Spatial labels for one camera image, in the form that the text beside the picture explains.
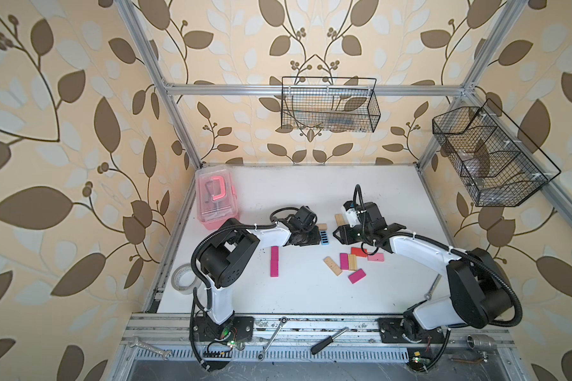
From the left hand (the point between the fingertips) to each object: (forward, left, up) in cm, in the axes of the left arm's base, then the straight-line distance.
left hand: (316, 235), depth 93 cm
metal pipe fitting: (-36, -47, +1) cm, 59 cm away
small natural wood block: (-10, -13, -2) cm, 17 cm away
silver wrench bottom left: (-36, +58, -3) cm, 68 cm away
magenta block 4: (-15, -14, -3) cm, 21 cm away
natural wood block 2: (-12, -5, -2) cm, 13 cm away
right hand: (-1, -9, +3) cm, 9 cm away
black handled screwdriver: (-35, -2, -3) cm, 36 cm away
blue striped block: (0, -3, -1) cm, 3 cm away
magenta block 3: (-9, -10, -3) cm, 14 cm away
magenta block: (-7, +16, -3) cm, 18 cm away
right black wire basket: (+8, -55, +32) cm, 64 cm away
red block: (-11, -13, +9) cm, 19 cm away
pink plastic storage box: (+12, +41, +9) cm, 43 cm away
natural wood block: (+6, -3, -4) cm, 8 cm away
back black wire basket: (+43, -5, +32) cm, 54 cm away
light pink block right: (-8, -23, -1) cm, 24 cm away
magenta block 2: (-13, +16, -3) cm, 21 cm away
